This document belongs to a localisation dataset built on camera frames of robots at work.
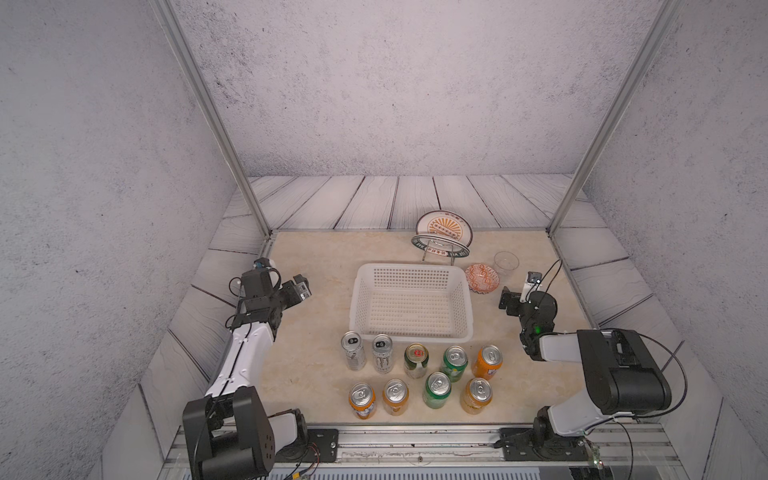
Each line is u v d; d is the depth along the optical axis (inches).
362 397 28.0
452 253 41.4
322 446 28.7
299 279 31.1
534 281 31.5
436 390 28.5
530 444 28.5
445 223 40.0
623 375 17.7
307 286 31.2
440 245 39.4
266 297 25.5
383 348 29.8
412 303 38.9
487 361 30.3
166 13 27.6
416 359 30.4
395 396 28.0
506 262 41.3
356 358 31.1
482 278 41.2
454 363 30.3
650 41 29.6
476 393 28.0
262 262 29.8
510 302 33.5
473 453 28.6
